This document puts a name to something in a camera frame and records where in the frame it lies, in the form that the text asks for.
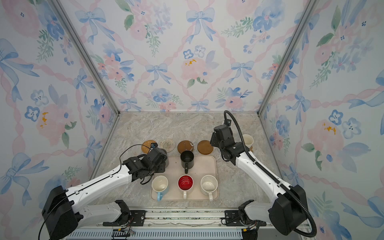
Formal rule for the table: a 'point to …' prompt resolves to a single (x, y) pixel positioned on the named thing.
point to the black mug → (187, 160)
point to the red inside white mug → (185, 183)
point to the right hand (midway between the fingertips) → (217, 135)
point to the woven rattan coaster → (147, 143)
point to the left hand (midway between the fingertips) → (162, 163)
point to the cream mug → (248, 140)
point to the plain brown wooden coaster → (204, 147)
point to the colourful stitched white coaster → (167, 144)
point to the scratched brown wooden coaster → (185, 145)
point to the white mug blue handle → (159, 183)
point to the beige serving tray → (203, 165)
